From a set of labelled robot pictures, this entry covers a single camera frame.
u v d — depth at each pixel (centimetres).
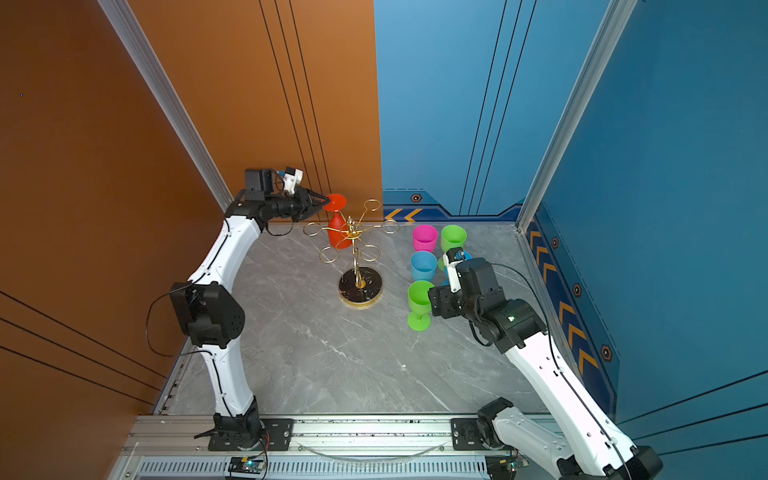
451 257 61
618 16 70
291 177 81
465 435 72
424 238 95
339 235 79
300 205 77
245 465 71
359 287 99
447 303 63
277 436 74
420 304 81
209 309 52
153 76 79
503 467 70
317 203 83
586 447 37
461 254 60
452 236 100
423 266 93
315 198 82
